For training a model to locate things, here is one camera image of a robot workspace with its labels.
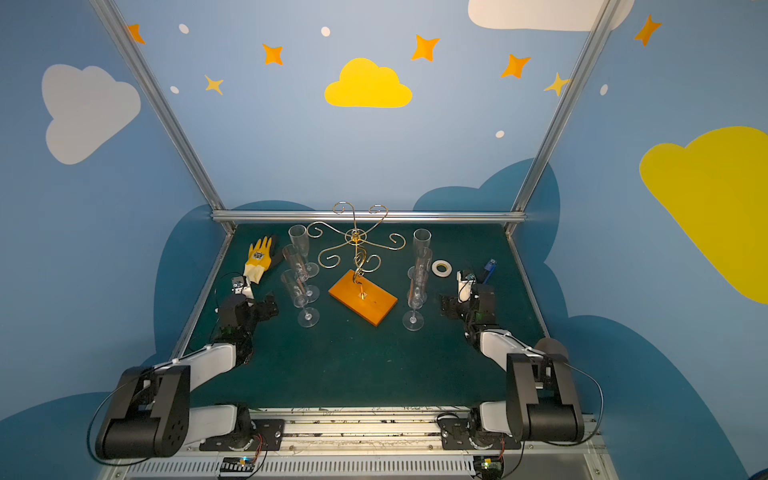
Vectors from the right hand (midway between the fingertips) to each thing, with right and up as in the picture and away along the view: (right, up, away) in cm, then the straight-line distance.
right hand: (459, 291), depth 93 cm
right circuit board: (+3, -41, -20) cm, 46 cm away
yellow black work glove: (-69, +11, +14) cm, 71 cm away
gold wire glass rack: (-34, -1, +7) cm, 34 cm away
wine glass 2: (-50, +9, -4) cm, 52 cm away
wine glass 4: (-11, +11, +3) cm, 16 cm away
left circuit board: (-60, -41, -20) cm, 75 cm away
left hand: (-64, -1, -3) cm, 64 cm away
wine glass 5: (-14, 0, -5) cm, 15 cm away
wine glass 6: (-14, -10, +2) cm, 18 cm away
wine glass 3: (-49, +4, -13) cm, 50 cm away
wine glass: (-51, +17, -1) cm, 54 cm away
